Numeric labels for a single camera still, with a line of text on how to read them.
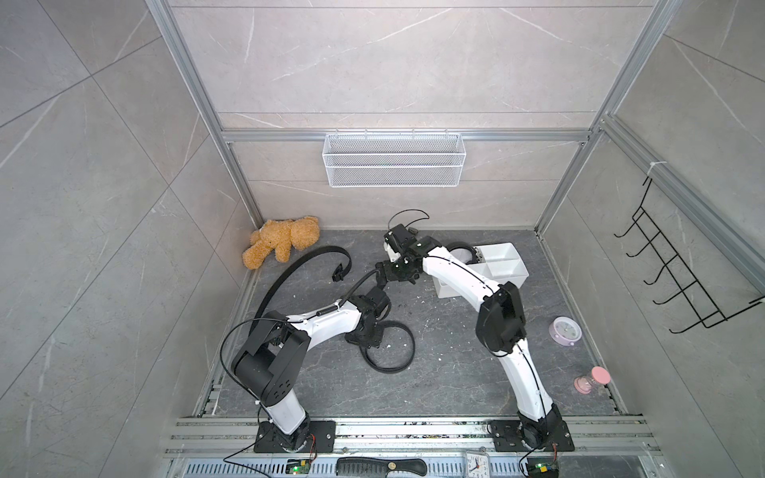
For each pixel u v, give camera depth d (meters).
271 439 0.71
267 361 0.46
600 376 0.75
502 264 1.04
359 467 0.70
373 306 0.71
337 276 1.01
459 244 1.04
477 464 0.69
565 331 0.90
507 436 0.73
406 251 0.71
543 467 0.71
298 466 0.71
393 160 1.01
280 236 1.07
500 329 0.57
